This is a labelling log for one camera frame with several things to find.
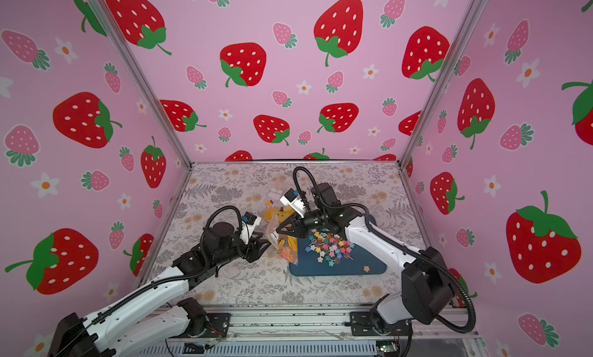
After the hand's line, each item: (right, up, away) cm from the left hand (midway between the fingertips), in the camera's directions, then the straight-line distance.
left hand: (268, 238), depth 77 cm
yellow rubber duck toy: (+1, +5, +21) cm, 22 cm away
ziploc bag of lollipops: (+7, -1, -5) cm, 8 cm away
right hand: (+3, +3, -6) cm, 7 cm away
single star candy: (+36, -13, +8) cm, 39 cm away
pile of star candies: (+23, -7, +13) cm, 27 cm away
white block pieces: (-2, +14, +28) cm, 31 cm away
